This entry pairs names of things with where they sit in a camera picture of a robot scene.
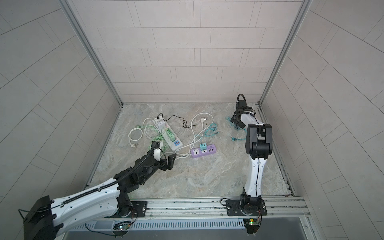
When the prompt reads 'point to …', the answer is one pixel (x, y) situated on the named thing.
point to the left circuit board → (122, 225)
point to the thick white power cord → (132, 145)
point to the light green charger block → (172, 139)
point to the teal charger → (203, 146)
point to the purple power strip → (197, 152)
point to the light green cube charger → (170, 133)
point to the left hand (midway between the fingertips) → (173, 151)
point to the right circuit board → (252, 225)
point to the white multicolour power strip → (174, 146)
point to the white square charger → (161, 124)
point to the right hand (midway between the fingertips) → (236, 119)
